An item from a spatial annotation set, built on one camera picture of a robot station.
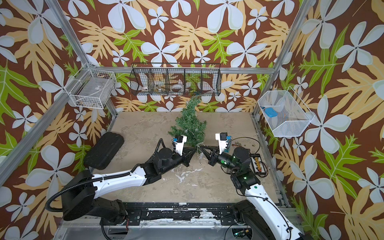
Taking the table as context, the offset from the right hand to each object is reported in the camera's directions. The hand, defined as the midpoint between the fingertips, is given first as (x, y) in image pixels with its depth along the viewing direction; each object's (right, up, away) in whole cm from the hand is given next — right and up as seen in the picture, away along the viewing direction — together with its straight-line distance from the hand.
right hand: (200, 148), depth 68 cm
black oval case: (-59, -4, +23) cm, 63 cm away
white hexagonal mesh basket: (+50, +17, +14) cm, 54 cm away
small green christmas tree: (-5, +11, +6) cm, 14 cm away
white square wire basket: (-63, +33, +18) cm, 73 cm away
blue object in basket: (+43, +19, +17) cm, 50 cm away
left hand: (-1, 0, +5) cm, 5 cm away
